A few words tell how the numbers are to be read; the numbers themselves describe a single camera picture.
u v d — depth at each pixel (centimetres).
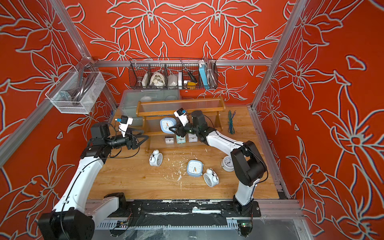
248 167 47
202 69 83
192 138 95
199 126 68
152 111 79
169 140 94
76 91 78
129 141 63
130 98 105
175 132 79
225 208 73
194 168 85
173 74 96
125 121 63
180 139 95
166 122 81
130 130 70
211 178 76
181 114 74
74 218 37
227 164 85
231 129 104
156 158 83
